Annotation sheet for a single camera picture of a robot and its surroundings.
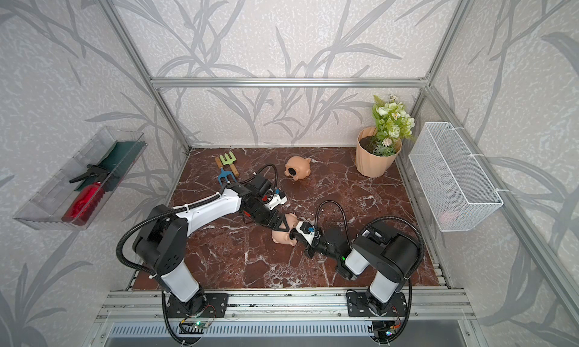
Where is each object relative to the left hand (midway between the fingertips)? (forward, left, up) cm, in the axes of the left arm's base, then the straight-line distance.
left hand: (281, 228), depth 84 cm
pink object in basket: (-3, -55, +15) cm, 57 cm away
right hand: (-1, -5, -1) cm, 5 cm away
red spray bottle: (-6, +50, +28) cm, 57 cm away
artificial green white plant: (+34, -43, +23) cm, 59 cm away
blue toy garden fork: (+31, +30, -7) cm, 44 cm away
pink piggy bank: (-4, -1, +1) cm, 4 cm away
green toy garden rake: (+41, +30, -8) cm, 51 cm away
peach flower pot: (+29, -37, +4) cm, 47 cm away
